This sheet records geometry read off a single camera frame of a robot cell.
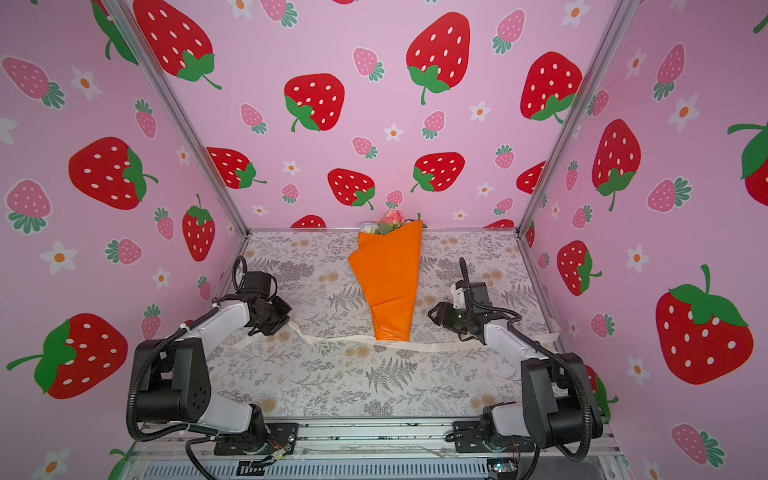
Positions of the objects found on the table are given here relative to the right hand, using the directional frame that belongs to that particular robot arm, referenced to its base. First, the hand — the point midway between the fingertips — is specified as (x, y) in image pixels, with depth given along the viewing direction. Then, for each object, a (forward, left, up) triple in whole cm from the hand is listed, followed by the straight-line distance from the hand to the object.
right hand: (433, 315), depth 89 cm
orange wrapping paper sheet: (+22, +18, -6) cm, 29 cm away
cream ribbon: (-9, +46, -6) cm, 47 cm away
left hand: (-4, +44, -1) cm, 45 cm away
